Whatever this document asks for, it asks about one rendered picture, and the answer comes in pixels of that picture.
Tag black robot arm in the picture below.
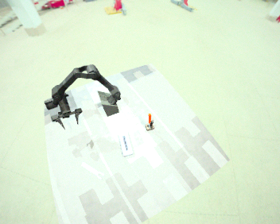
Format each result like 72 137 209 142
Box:
45 64 121 110

